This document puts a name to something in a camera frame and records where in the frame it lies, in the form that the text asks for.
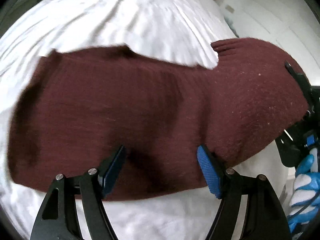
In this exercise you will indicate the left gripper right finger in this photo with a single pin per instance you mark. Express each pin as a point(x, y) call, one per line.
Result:
point(264, 217)

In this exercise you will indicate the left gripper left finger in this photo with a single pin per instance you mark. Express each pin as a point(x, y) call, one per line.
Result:
point(58, 218)

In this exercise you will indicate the dark red knitted sweater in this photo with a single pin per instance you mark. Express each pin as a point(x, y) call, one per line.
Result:
point(79, 107)

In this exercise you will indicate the blue gloved right hand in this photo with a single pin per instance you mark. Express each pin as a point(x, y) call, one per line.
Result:
point(304, 202)

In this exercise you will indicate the beige wall socket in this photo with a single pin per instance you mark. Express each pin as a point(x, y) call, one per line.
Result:
point(229, 9)

